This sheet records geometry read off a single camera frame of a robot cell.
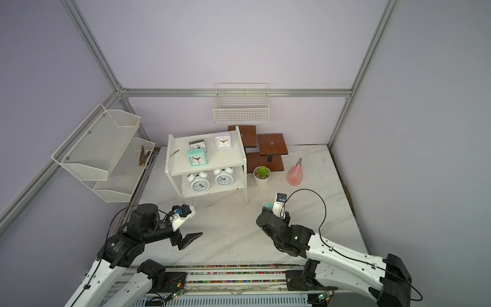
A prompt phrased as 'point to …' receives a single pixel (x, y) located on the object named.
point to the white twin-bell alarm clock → (199, 181)
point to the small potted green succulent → (262, 174)
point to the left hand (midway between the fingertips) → (194, 224)
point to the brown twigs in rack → (143, 156)
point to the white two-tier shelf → (207, 164)
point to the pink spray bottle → (295, 174)
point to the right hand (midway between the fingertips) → (270, 212)
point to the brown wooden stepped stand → (272, 148)
